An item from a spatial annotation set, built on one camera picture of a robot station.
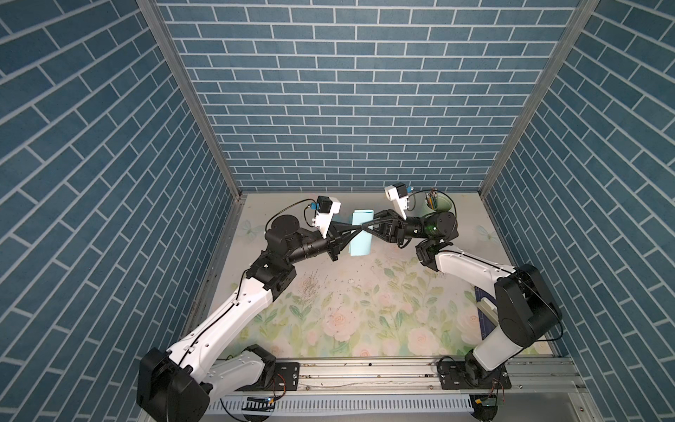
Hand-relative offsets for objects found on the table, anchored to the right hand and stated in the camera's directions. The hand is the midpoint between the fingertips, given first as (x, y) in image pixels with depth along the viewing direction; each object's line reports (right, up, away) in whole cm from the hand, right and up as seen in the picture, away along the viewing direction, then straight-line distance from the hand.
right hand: (368, 233), depth 65 cm
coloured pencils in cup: (+26, +11, +32) cm, 43 cm away
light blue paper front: (-2, -3, +1) cm, 3 cm away
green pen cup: (+32, +8, +36) cm, 49 cm away
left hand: (0, 0, 0) cm, 1 cm away
